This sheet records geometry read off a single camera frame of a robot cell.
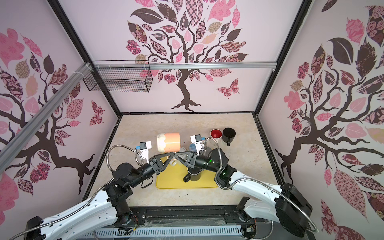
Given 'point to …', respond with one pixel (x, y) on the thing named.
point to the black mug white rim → (193, 174)
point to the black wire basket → (119, 76)
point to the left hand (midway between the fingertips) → (175, 157)
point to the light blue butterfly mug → (192, 147)
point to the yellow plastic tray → (172, 177)
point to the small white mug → (217, 134)
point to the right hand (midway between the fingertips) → (175, 155)
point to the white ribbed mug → (174, 159)
